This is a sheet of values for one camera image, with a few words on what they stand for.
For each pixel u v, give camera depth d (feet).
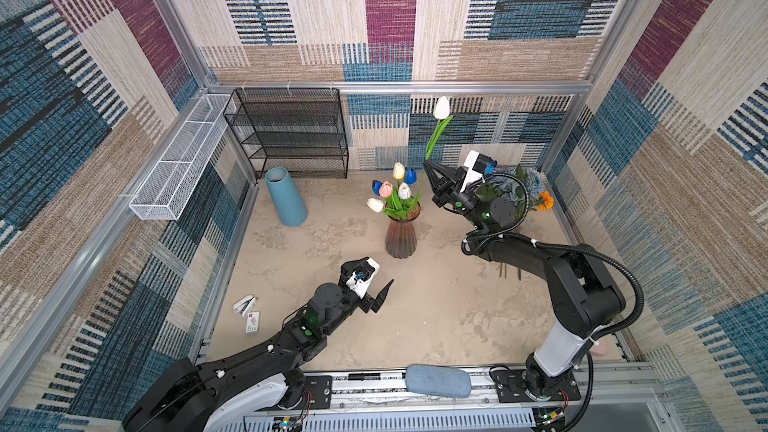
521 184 3.37
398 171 2.60
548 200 3.51
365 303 2.31
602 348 2.60
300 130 3.57
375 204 2.54
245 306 2.80
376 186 2.55
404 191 2.49
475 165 2.09
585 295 1.56
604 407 2.44
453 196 2.18
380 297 2.34
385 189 2.44
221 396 1.45
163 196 2.30
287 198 3.17
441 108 2.02
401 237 2.91
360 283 2.16
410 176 2.55
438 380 2.39
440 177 2.35
